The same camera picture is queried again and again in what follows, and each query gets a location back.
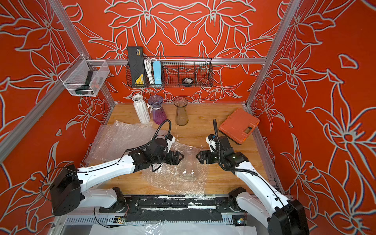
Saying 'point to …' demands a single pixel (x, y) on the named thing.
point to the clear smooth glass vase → (189, 171)
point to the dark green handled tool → (85, 89)
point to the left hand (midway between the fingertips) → (180, 154)
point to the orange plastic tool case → (238, 126)
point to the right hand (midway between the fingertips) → (200, 155)
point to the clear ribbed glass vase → (181, 118)
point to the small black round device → (187, 81)
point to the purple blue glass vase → (156, 102)
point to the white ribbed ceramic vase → (141, 108)
